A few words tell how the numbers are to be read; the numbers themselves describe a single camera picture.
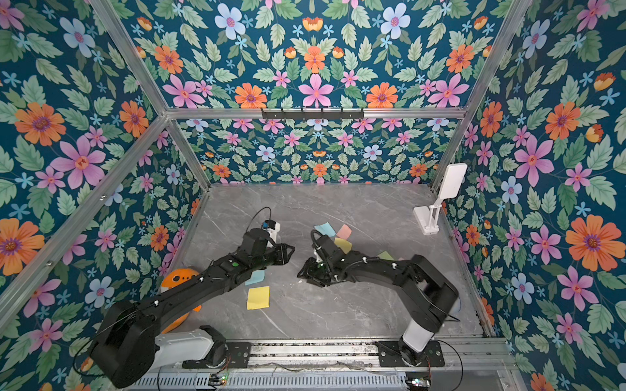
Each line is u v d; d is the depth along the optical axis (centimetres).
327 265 69
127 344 41
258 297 86
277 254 74
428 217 99
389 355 73
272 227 76
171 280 80
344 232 102
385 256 95
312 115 93
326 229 103
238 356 73
